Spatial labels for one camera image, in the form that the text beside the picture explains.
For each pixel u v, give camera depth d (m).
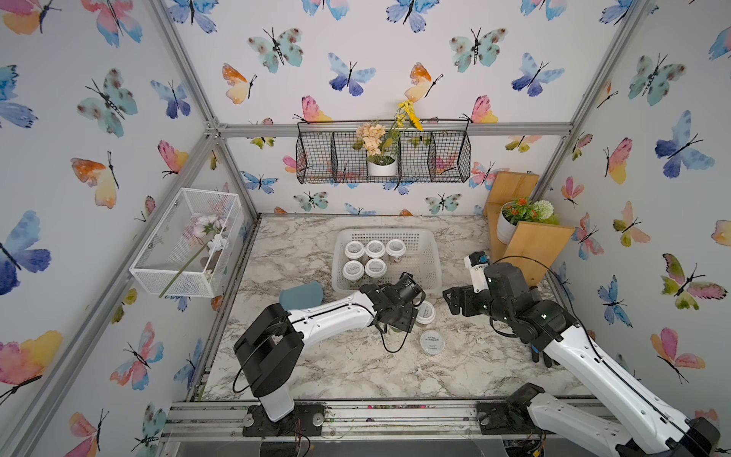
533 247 0.84
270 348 0.45
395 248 1.02
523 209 0.88
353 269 0.95
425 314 0.86
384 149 0.87
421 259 1.05
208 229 0.75
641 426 0.39
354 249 0.99
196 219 0.74
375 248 0.99
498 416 0.74
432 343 0.81
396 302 0.64
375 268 0.96
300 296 1.00
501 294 0.56
